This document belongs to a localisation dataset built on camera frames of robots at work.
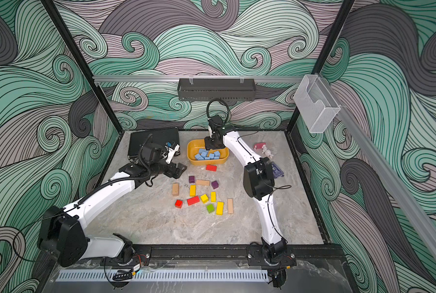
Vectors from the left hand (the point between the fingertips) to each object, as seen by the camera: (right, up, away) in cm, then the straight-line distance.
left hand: (178, 160), depth 83 cm
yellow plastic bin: (+4, +6, +27) cm, 28 cm away
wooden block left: (-3, -15, +8) cm, 18 cm away
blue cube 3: (+18, +2, +22) cm, 29 cm away
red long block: (+6, -21, +6) cm, 23 cm away
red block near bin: (+15, -5, +19) cm, 25 cm away
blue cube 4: (+18, 0, +21) cm, 28 cm away
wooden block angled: (+11, -13, +13) cm, 21 cm away
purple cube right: (+17, -14, +10) cm, 24 cm away
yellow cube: (+12, -19, +5) cm, 23 cm away
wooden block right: (+25, -23, +5) cm, 34 cm away
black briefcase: (-20, +12, +35) cm, 42 cm away
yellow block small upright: (+16, -19, +7) cm, 26 cm away
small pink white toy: (+46, +7, +25) cm, 53 cm away
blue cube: (+8, 0, +21) cm, 22 cm away
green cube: (+15, -23, +3) cm, 28 cm away
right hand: (+14, +7, +14) cm, 21 cm away
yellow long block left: (+5, -16, +10) cm, 20 cm away
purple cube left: (+5, -11, +13) cm, 17 cm away
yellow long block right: (+20, -23, +3) cm, 31 cm away
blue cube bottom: (+16, +1, +21) cm, 26 cm away
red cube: (0, -21, +5) cm, 22 cm away
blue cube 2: (+10, +3, +24) cm, 26 cm away
